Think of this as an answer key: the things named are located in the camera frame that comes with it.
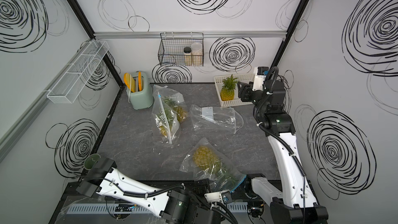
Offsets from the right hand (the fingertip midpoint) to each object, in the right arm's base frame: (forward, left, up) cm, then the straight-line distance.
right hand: (246, 83), depth 65 cm
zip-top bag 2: (-23, +17, -30) cm, 42 cm away
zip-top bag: (+3, +11, -34) cm, 36 cm away
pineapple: (+20, +3, -30) cm, 36 cm away
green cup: (-24, +74, -32) cm, 84 cm away
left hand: (-38, +13, -27) cm, 49 cm away
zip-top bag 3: (-3, +36, -19) cm, 41 cm away
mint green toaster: (+14, +58, -29) cm, 67 cm away
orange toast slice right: (+20, +58, -19) cm, 65 cm away
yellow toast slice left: (+19, +64, -19) cm, 69 cm away
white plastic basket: (+17, -4, -34) cm, 38 cm away
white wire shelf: (+6, +82, -5) cm, 83 cm away
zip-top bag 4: (+14, +38, -31) cm, 51 cm away
